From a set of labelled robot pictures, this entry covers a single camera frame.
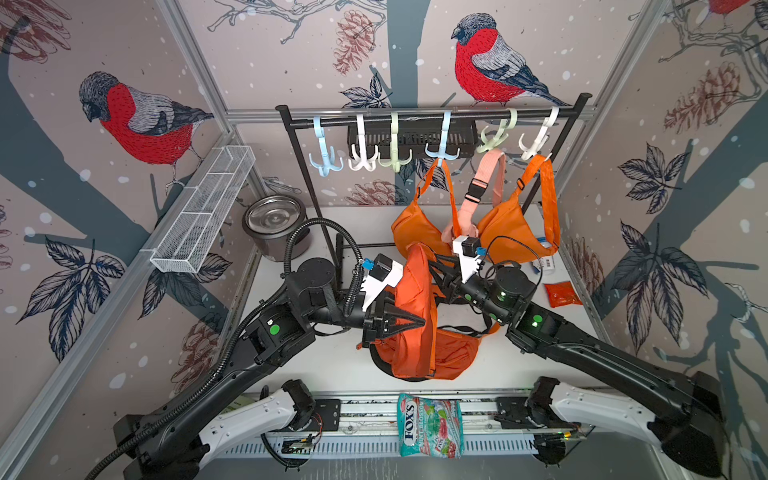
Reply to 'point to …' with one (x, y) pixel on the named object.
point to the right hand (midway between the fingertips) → (431, 255)
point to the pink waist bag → (463, 225)
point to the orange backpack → (423, 224)
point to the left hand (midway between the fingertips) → (423, 320)
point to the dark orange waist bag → (454, 353)
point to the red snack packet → (561, 294)
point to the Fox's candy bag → (430, 427)
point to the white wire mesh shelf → (189, 232)
